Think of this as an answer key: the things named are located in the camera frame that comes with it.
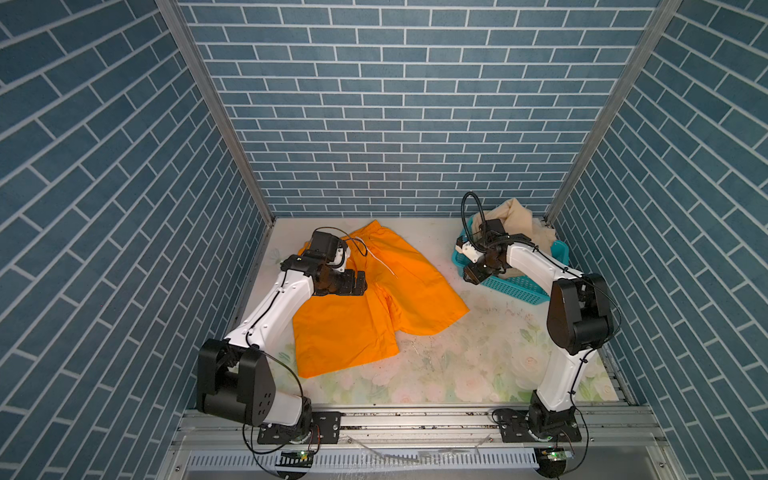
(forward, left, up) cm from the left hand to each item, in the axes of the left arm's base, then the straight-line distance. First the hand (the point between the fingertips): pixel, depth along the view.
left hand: (354, 284), depth 85 cm
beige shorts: (+22, -53, +3) cm, 58 cm away
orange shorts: (+7, -16, -15) cm, 23 cm away
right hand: (+10, -37, -7) cm, 39 cm away
